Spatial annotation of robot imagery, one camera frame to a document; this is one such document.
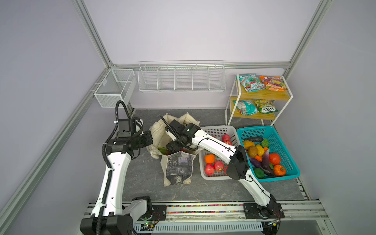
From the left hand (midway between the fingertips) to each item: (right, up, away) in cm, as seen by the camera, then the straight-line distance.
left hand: (152, 139), depth 74 cm
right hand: (+10, -6, +12) cm, 17 cm away
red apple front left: (+30, -18, +8) cm, 36 cm away
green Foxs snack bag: (+69, +19, +22) cm, 75 cm away
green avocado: (+59, -20, +8) cm, 63 cm away
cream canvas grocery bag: (+13, -13, -2) cm, 18 cm away
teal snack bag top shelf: (+55, +32, +10) cm, 64 cm away
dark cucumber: (+64, -3, +23) cm, 68 cm away
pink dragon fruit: (+4, -8, +13) cm, 15 cm away
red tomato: (+70, -13, +12) cm, 72 cm away
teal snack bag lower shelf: (+56, +19, +22) cm, 63 cm away
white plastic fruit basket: (+44, 0, +25) cm, 50 cm away
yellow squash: (+56, -5, +19) cm, 60 cm away
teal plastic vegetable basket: (+74, -6, +18) cm, 77 cm away
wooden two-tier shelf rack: (+71, +22, +7) cm, 75 cm away
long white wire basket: (+13, +43, +35) cm, 57 cm away
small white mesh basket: (-32, +35, +28) cm, 55 cm away
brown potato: (+57, -9, +13) cm, 59 cm away
